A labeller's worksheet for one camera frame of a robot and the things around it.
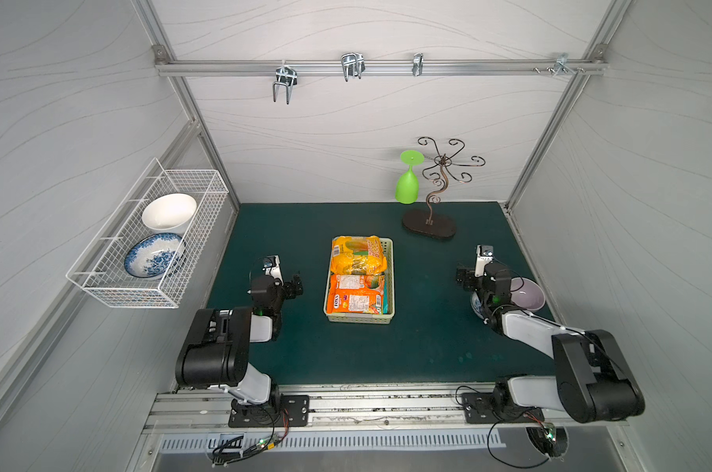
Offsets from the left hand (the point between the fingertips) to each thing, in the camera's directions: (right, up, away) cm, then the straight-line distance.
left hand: (284, 272), depth 94 cm
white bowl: (-27, +19, -16) cm, 36 cm away
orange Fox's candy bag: (+23, -5, -8) cm, 25 cm away
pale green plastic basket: (+34, +7, +7) cm, 35 cm away
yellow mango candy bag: (+24, +6, -2) cm, 24 cm away
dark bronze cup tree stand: (+51, +17, +21) cm, 57 cm away
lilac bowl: (+79, -7, 0) cm, 79 cm away
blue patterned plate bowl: (-21, +8, -28) cm, 36 cm away
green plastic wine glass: (+40, +29, +1) cm, 50 cm away
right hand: (+62, +4, -3) cm, 62 cm away
